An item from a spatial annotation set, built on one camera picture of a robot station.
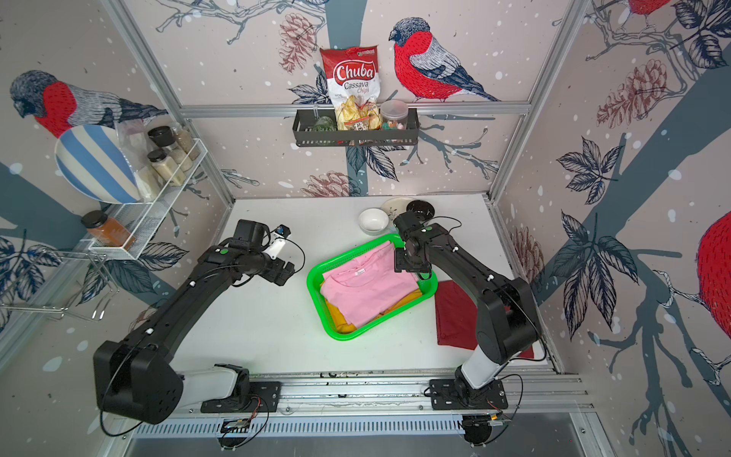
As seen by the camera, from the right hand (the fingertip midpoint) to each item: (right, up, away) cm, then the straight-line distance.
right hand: (405, 262), depth 88 cm
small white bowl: (-10, +13, +20) cm, 26 cm away
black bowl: (+11, +18, +26) cm, 33 cm away
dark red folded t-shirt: (+17, -16, +3) cm, 24 cm away
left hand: (-37, +2, -4) cm, 37 cm away
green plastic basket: (-29, -6, -1) cm, 29 cm away
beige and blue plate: (0, +19, +29) cm, 35 cm away
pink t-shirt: (-13, -8, +3) cm, 16 cm away
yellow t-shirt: (-19, -19, -4) cm, 27 cm away
